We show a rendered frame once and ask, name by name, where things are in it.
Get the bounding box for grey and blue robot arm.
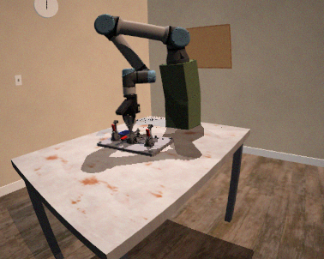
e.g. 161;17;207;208
94;14;190;95

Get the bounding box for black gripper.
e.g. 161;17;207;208
122;94;141;130

